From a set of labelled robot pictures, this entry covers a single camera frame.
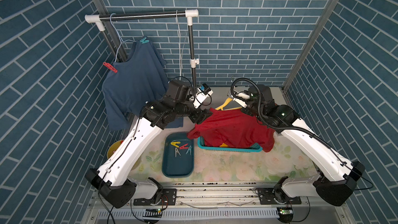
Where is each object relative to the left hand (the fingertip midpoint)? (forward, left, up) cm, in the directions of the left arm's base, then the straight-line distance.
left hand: (210, 108), depth 65 cm
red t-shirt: (-3, -11, -11) cm, 16 cm away
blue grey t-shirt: (+24, +37, -4) cm, 44 cm away
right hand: (+8, -18, 0) cm, 20 cm away
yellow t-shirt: (-4, -8, -27) cm, 29 cm away
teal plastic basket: (-5, -26, -28) cm, 39 cm away
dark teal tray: (-9, +17, -35) cm, 40 cm away
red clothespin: (-2, +14, -33) cm, 36 cm away
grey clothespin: (-5, +18, -34) cm, 38 cm away
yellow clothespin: (0, +20, -34) cm, 40 cm away
